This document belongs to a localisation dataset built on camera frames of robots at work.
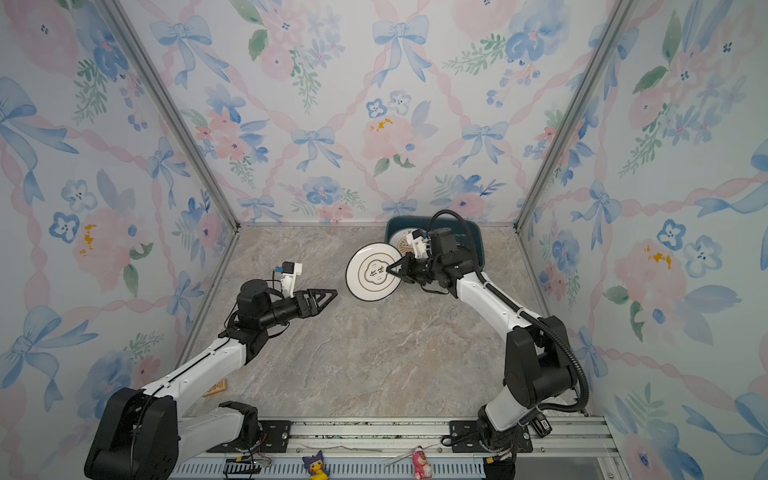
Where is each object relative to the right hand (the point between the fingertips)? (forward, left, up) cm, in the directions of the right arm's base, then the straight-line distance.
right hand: (386, 268), depth 83 cm
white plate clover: (+1, +6, -3) cm, 6 cm away
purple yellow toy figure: (-44, +15, -17) cm, 50 cm away
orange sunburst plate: (+25, -4, -16) cm, 31 cm away
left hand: (-8, +14, 0) cm, 16 cm away
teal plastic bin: (+32, -3, -15) cm, 36 cm away
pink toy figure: (-44, -9, -17) cm, 48 cm away
